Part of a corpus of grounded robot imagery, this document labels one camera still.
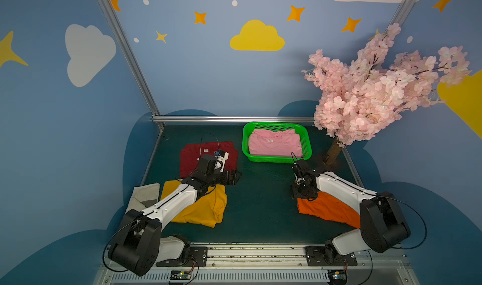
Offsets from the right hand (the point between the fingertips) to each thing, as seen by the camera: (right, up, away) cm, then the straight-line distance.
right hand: (301, 192), depth 90 cm
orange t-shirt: (+11, -6, -3) cm, 13 cm away
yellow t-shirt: (-44, -7, -6) cm, 45 cm away
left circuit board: (-53, -28, -18) cm, 62 cm away
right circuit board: (+9, -30, -16) cm, 35 cm away
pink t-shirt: (-3, +24, +22) cm, 32 cm away
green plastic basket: (+6, +32, +20) cm, 39 cm away
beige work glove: (-77, -2, +1) cm, 77 cm away
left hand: (-32, +11, -4) cm, 34 cm away
